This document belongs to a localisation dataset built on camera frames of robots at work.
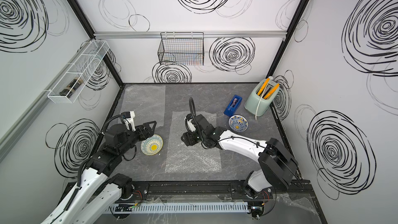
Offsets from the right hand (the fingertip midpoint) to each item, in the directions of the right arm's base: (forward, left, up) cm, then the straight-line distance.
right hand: (186, 137), depth 81 cm
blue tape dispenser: (+25, -28, -6) cm, 39 cm away
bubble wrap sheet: (+30, +31, -9) cm, 44 cm away
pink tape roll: (+29, -29, -4) cm, 42 cm away
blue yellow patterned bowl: (+15, -31, -9) cm, 36 cm away
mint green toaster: (+21, -45, +2) cm, 50 cm away
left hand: (+2, +17, +11) cm, 20 cm away
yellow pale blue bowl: (-1, +21, -10) cm, 23 cm away
